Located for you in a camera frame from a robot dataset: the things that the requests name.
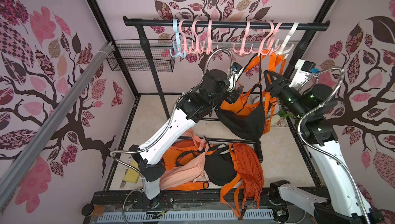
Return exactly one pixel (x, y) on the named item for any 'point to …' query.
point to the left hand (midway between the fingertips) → (232, 84)
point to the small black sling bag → (249, 123)
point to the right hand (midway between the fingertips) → (269, 70)
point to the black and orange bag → (219, 165)
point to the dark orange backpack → (250, 171)
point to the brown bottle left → (93, 210)
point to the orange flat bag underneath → (180, 152)
